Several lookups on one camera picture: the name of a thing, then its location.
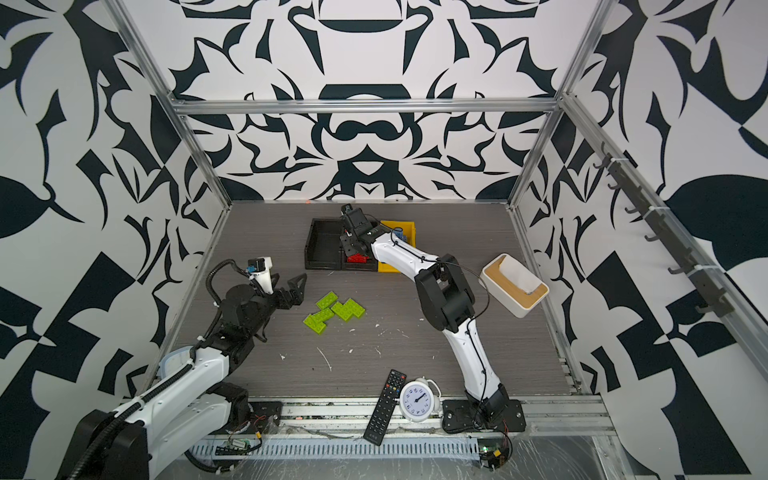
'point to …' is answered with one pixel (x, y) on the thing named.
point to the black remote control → (385, 407)
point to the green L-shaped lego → (317, 320)
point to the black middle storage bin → (370, 266)
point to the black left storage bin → (323, 250)
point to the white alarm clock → (419, 400)
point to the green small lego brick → (327, 300)
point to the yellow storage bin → (409, 231)
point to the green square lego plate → (347, 309)
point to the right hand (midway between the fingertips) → (351, 235)
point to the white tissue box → (512, 286)
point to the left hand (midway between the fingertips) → (290, 270)
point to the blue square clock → (173, 360)
